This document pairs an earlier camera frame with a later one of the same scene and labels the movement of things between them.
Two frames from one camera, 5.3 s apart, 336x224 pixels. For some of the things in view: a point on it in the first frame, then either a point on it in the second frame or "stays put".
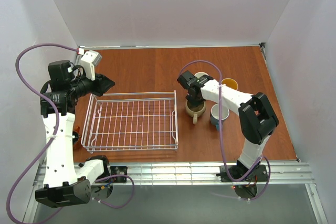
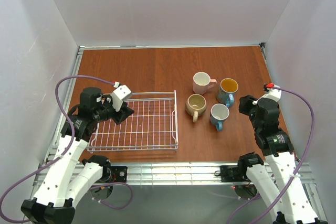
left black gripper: (97, 85) -> (119, 114)
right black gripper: (195, 97) -> (247, 104)
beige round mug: (195, 111) stays put
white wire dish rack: (127, 121) stays put
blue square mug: (214, 117) stays put
